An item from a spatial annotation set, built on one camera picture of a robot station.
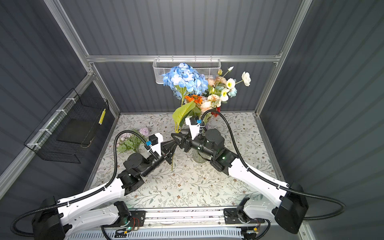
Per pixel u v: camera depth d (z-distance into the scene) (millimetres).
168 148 599
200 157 615
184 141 577
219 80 842
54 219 398
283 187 413
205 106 722
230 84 682
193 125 564
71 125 768
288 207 384
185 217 754
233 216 726
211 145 530
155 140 547
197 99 683
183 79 482
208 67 828
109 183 511
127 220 708
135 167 507
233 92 811
